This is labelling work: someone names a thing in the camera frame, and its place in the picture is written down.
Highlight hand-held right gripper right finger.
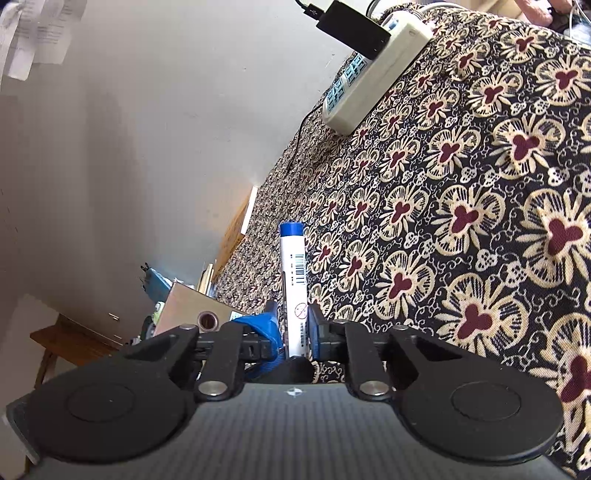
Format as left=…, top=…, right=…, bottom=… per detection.
left=307, top=302, right=483, bottom=401

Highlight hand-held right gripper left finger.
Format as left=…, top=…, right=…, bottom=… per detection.
left=121, top=300, right=281, bottom=401

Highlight white marker with blue cap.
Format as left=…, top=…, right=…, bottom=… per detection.
left=270, top=222, right=311, bottom=385

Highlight brown cardboard box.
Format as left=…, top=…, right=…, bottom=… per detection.
left=151, top=282, right=242, bottom=344

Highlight row of thin books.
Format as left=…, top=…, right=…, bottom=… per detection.
left=196, top=261, right=217, bottom=296

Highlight blue clipboard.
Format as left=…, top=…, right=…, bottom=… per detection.
left=140, top=262, right=172, bottom=303

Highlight floral tablecloth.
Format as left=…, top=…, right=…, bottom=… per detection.
left=211, top=2, right=591, bottom=479

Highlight wooden stool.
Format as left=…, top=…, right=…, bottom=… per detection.
left=29, top=313, right=124, bottom=389

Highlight white power strip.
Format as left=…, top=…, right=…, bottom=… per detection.
left=321, top=10, right=435, bottom=136

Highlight black charger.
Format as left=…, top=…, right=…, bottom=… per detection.
left=315, top=0, right=393, bottom=62

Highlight pink plush bear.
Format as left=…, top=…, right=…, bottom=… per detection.
left=514, top=0, right=557, bottom=25

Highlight black power strip cord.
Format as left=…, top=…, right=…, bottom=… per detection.
left=285, top=107, right=325, bottom=175

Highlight paper sheets on wall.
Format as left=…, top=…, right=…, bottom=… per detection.
left=0, top=0, right=89, bottom=83

